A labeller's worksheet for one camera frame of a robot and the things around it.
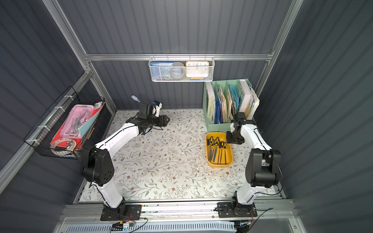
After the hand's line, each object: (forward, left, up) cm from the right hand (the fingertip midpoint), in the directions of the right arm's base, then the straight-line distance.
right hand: (235, 141), depth 90 cm
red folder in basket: (-12, +82, +19) cm, 85 cm away
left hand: (+11, +45, +10) cm, 47 cm away
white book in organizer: (+25, -9, +13) cm, 30 cm away
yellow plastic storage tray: (-4, +9, -9) cm, 13 cm away
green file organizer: (+23, +7, +14) cm, 28 cm away
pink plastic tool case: (+1, +86, +23) cm, 89 cm away
